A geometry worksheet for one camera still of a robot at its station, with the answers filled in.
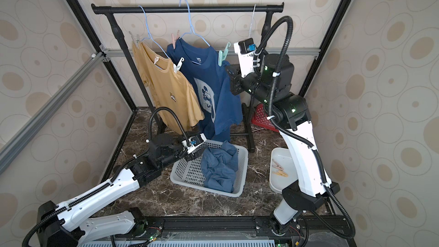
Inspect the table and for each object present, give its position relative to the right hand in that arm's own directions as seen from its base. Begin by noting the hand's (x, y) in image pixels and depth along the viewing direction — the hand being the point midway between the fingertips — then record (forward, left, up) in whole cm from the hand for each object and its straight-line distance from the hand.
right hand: (235, 64), depth 54 cm
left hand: (-9, +11, -27) cm, 31 cm away
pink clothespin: (-6, -24, -57) cm, 62 cm away
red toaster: (+22, -16, -49) cm, 56 cm away
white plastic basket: (-12, +22, -55) cm, 61 cm away
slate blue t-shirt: (-11, +7, -48) cm, 49 cm away
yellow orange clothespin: (-10, -25, -56) cm, 62 cm away
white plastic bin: (-8, -27, -57) cm, 64 cm away
